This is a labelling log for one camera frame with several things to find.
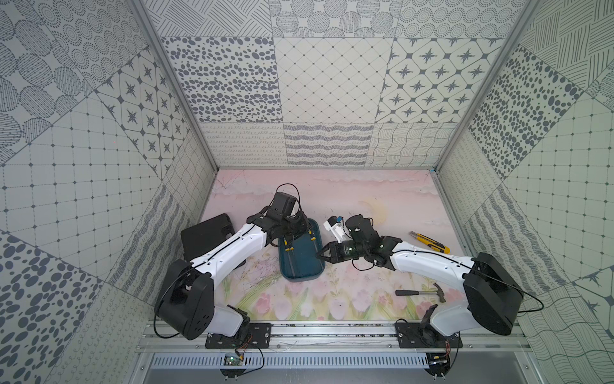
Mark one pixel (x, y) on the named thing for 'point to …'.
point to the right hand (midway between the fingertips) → (319, 257)
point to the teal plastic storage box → (298, 260)
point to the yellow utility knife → (431, 242)
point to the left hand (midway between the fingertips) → (314, 221)
